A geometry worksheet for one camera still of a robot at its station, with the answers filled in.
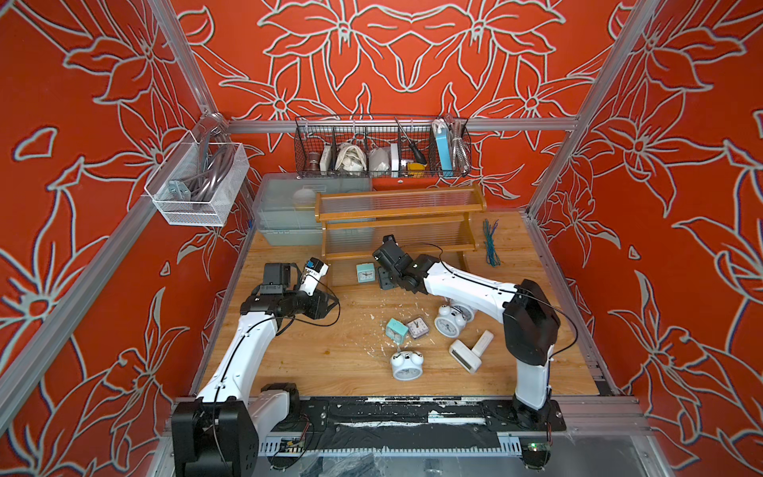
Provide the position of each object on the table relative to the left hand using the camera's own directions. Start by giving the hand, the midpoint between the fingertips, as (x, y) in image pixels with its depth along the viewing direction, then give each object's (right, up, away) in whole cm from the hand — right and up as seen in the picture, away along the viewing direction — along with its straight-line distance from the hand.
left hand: (327, 295), depth 82 cm
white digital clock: (+39, -16, -4) cm, 43 cm away
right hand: (+15, +6, +6) cm, 17 cm away
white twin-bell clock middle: (+34, -8, 0) cm, 35 cm away
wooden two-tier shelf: (+28, +22, +15) cm, 39 cm away
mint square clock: (+19, -11, +1) cm, 22 cm away
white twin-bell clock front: (+22, -16, -8) cm, 28 cm away
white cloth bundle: (+6, +41, +8) cm, 42 cm away
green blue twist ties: (+56, +9, +22) cm, 61 cm away
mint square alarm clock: (+10, +5, +12) cm, 17 cm away
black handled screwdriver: (+29, +43, +15) cm, 54 cm away
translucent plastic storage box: (-17, +27, +15) cm, 35 cm away
